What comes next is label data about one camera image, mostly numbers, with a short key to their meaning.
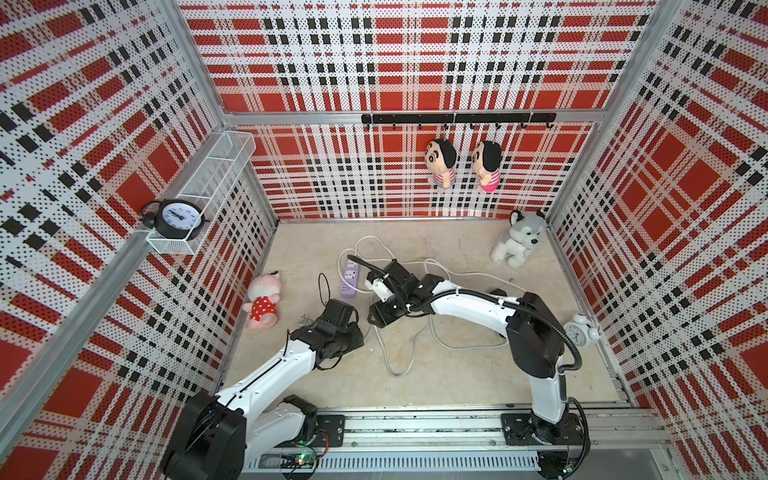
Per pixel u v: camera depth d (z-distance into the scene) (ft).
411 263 3.49
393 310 2.46
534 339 1.60
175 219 2.09
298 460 2.28
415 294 2.12
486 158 3.06
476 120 3.04
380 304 2.50
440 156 2.99
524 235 3.08
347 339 2.47
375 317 2.48
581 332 2.71
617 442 2.45
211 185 2.65
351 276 3.33
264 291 3.11
